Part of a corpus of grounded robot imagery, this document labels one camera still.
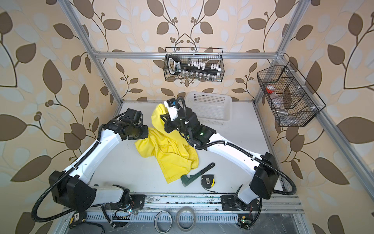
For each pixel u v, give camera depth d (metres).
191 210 0.72
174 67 0.87
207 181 0.79
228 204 0.73
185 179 0.81
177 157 0.86
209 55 0.91
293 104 0.74
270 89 0.81
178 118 0.61
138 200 0.75
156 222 0.69
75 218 0.68
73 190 0.39
